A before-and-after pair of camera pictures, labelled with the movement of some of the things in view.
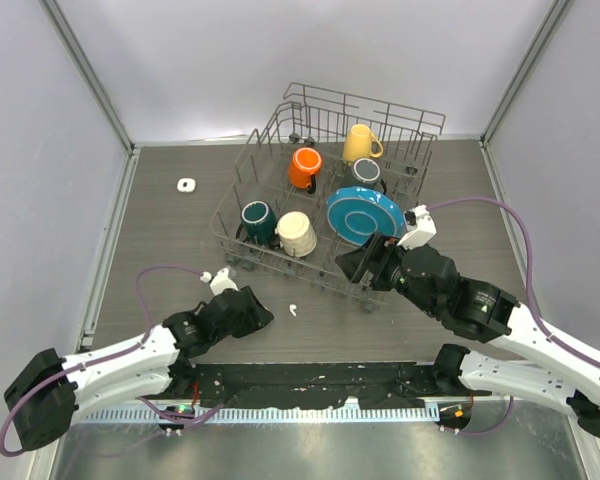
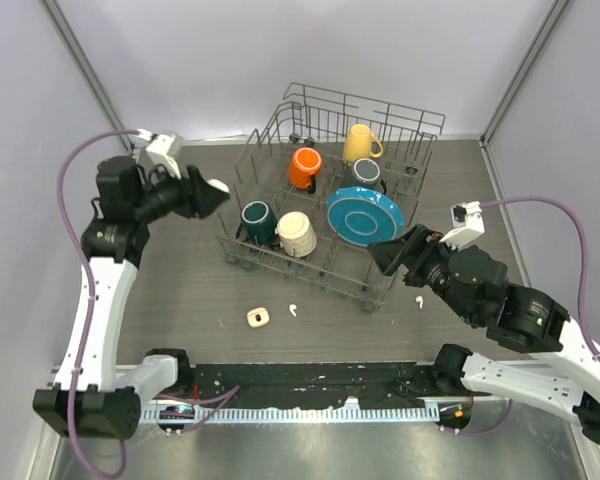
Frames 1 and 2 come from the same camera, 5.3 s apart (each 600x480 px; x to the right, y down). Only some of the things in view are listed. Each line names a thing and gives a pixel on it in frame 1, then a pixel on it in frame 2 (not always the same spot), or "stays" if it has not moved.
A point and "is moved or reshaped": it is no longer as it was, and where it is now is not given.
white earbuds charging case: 186,185 is moved or reshaped
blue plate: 355,213 stays
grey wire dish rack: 323,174 stays
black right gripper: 374,258 → 417,247
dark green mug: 259,224 stays
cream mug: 296,233 stays
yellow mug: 358,144 stays
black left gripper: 256,315 → 198,198
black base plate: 309,385 stays
